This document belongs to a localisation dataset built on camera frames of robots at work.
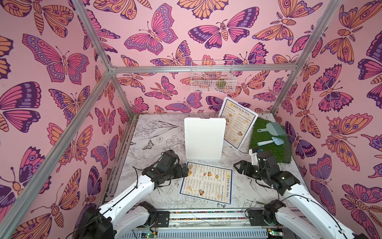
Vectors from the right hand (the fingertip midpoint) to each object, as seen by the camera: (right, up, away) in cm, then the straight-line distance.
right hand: (239, 166), depth 79 cm
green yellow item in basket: (-7, +48, +13) cm, 50 cm away
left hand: (-30, -3, +4) cm, 30 cm away
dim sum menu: (+3, +24, +9) cm, 26 cm away
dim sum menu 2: (-16, -11, +7) cm, 21 cm away
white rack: (-18, +15, +7) cm, 24 cm away
